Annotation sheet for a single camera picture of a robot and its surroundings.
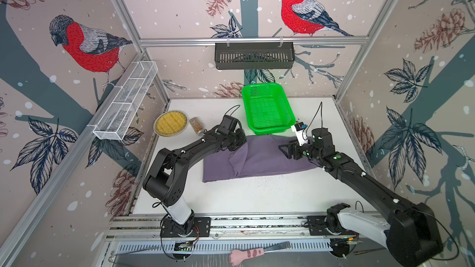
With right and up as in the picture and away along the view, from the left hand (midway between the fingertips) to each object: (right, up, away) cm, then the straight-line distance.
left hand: (251, 136), depth 89 cm
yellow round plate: (-48, +5, +19) cm, 51 cm away
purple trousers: (+1, -11, +4) cm, 11 cm away
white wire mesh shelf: (-55, +9, -17) cm, 59 cm away
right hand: (+15, -2, -6) cm, 17 cm away
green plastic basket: (+12, +13, +28) cm, 33 cm away
